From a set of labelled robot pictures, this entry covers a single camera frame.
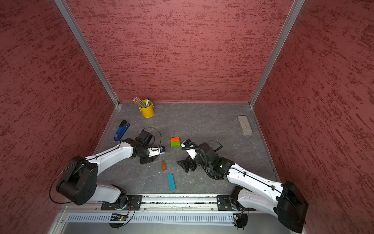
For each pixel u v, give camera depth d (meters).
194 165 0.67
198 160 0.66
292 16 0.74
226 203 0.74
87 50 0.88
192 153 0.67
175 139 0.97
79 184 0.43
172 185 0.79
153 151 0.79
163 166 0.85
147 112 1.09
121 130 1.00
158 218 0.78
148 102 1.07
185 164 0.66
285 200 0.41
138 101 1.00
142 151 0.77
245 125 1.04
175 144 0.95
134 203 0.74
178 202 0.76
